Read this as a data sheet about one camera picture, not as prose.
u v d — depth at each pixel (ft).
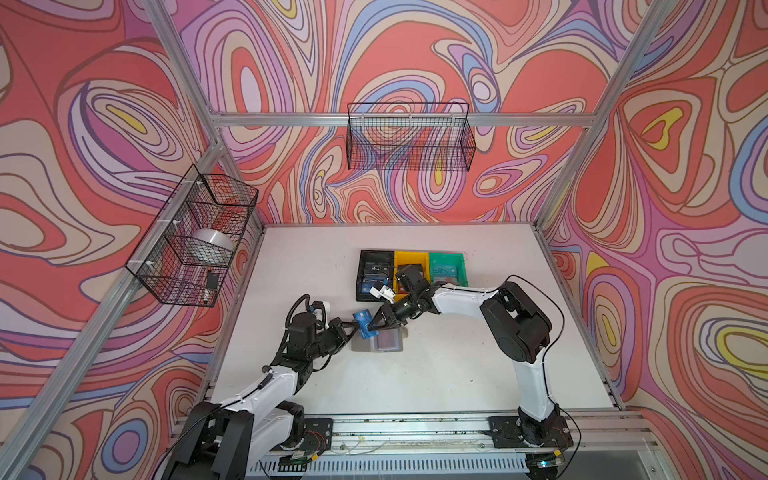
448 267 3.43
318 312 2.56
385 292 2.83
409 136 3.15
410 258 3.34
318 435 2.40
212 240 2.37
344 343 2.57
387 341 2.90
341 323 2.53
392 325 2.63
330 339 2.48
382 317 2.70
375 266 3.43
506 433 2.41
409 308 2.58
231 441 1.37
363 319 2.83
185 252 2.43
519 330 1.74
